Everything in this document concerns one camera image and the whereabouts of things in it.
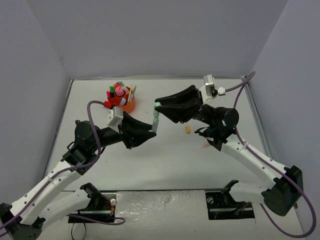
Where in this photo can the orange round desk organizer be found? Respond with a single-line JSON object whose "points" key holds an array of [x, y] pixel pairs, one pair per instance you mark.
{"points": [[122, 97]]}

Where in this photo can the yellow thin pen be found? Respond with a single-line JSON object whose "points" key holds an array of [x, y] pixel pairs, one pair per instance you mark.
{"points": [[133, 92]]}

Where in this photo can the light green highlighter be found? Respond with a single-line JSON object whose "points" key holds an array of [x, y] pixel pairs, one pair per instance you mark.
{"points": [[155, 124]]}

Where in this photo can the small orange cap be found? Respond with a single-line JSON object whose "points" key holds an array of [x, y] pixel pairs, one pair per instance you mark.
{"points": [[188, 129]]}

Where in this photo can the green-capped black highlighter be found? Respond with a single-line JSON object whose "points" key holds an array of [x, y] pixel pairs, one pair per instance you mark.
{"points": [[112, 89]]}

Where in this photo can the light blue cap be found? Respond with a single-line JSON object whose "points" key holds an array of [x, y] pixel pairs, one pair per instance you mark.
{"points": [[123, 101]]}

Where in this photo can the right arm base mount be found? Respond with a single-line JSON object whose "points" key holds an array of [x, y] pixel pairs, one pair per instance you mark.
{"points": [[221, 206]]}

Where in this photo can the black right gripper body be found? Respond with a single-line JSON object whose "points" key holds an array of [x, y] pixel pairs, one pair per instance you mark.
{"points": [[197, 104]]}

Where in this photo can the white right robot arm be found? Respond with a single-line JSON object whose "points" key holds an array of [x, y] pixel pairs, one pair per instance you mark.
{"points": [[278, 187]]}

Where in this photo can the pink-capped black highlighter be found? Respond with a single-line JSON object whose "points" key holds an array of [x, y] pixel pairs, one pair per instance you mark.
{"points": [[108, 93]]}

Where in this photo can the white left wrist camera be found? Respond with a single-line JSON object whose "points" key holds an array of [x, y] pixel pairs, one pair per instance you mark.
{"points": [[114, 118]]}

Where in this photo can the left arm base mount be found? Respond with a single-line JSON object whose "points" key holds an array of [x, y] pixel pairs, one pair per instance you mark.
{"points": [[102, 210]]}

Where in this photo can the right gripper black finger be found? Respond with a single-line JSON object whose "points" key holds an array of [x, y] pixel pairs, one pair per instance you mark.
{"points": [[189, 96], [178, 114]]}

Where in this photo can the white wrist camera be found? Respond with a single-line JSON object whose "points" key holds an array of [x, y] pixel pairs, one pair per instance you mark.
{"points": [[114, 118], [209, 90]]}

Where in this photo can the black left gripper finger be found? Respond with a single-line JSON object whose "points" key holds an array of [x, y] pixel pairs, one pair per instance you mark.
{"points": [[133, 140], [132, 125]]}

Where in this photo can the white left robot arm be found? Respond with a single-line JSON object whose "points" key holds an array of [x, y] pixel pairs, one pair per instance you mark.
{"points": [[27, 217]]}

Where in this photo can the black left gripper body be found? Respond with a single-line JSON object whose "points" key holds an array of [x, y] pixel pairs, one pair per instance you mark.
{"points": [[125, 130]]}

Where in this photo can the aluminium table edge rail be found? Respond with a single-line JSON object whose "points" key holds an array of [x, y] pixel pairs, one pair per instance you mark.
{"points": [[266, 145]]}

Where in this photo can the pink-capped clear bottle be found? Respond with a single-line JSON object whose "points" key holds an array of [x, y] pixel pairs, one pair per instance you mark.
{"points": [[119, 91]]}

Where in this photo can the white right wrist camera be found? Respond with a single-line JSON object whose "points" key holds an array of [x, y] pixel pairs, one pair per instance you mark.
{"points": [[209, 90]]}

